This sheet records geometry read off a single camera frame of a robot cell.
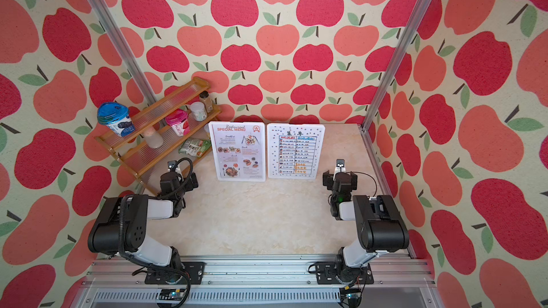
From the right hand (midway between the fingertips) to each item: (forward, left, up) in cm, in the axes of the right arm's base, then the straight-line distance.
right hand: (343, 176), depth 93 cm
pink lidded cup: (+10, +74, +19) cm, 77 cm away
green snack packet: (+11, +73, -2) cm, 74 cm away
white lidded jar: (+20, +69, +16) cm, 74 cm away
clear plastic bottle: (+1, +82, +17) cm, 84 cm away
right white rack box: (+3, +22, +12) cm, 25 cm away
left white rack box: (+2, +46, +11) cm, 47 cm away
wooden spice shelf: (+5, +80, +9) cm, 81 cm away
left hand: (-7, +72, 0) cm, 72 cm away
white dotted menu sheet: (+3, +22, +11) cm, 25 cm away
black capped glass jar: (+26, +68, +19) cm, 75 cm away
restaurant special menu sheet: (+2, +46, +11) cm, 47 cm away
